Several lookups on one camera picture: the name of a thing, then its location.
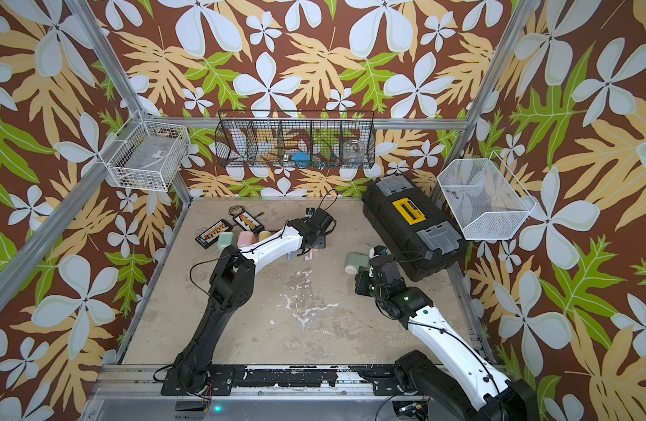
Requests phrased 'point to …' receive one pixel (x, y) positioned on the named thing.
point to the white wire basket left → (151, 158)
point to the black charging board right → (248, 223)
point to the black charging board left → (211, 235)
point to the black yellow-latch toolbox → (412, 226)
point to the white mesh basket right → (485, 201)
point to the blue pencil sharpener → (290, 255)
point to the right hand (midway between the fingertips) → (354, 276)
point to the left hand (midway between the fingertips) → (317, 236)
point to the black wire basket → (303, 139)
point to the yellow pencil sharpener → (263, 234)
